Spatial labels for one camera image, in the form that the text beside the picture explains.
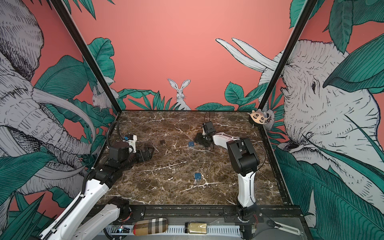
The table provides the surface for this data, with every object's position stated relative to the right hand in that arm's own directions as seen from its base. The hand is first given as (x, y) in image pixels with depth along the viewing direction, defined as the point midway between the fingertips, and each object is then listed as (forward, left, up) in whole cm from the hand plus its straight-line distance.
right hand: (194, 138), depth 99 cm
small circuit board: (-51, +34, -3) cm, 61 cm away
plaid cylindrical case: (-49, +18, 0) cm, 53 cm away
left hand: (-17, +24, +16) cm, 33 cm away
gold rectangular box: (-50, -1, 0) cm, 50 cm away
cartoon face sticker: (+17, -46, +3) cm, 50 cm away
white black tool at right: (-48, -40, -4) cm, 62 cm away
